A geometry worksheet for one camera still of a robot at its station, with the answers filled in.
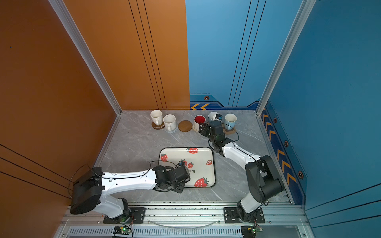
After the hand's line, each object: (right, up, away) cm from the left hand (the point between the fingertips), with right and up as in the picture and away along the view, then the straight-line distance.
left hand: (183, 185), depth 80 cm
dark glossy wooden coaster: (-21, +31, +29) cm, 48 cm away
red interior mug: (+9, +37, +25) cm, 46 cm away
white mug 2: (-11, +35, +23) cm, 43 cm away
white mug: (-20, +39, +23) cm, 50 cm away
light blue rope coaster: (-10, +28, +25) cm, 39 cm away
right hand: (+11, +32, +10) cm, 36 cm away
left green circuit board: (-29, -18, -9) cm, 35 cm away
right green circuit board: (+33, -18, -9) cm, 38 cm away
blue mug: (+18, +40, +25) cm, 51 cm away
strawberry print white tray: (+10, +10, +12) cm, 19 cm away
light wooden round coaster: (-1, +32, +32) cm, 45 cm away
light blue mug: (+31, +37, +24) cm, 54 cm away
